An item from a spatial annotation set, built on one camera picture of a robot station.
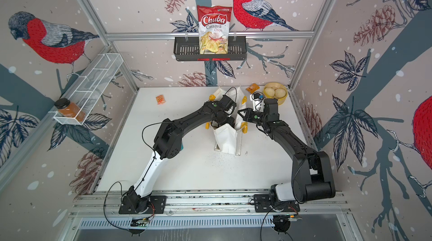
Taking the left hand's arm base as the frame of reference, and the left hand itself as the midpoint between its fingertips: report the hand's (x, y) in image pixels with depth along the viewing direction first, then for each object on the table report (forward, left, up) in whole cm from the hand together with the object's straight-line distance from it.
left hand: (233, 121), depth 96 cm
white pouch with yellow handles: (-12, +4, +3) cm, 13 cm away
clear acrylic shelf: (+1, +70, +25) cm, 74 cm away
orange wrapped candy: (+31, -16, -4) cm, 35 cm away
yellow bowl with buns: (+24, -30, 0) cm, 38 cm away
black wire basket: (+31, +26, +28) cm, 49 cm away
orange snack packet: (+21, +50, -5) cm, 54 cm away
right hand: (-1, -2, +12) cm, 13 cm away
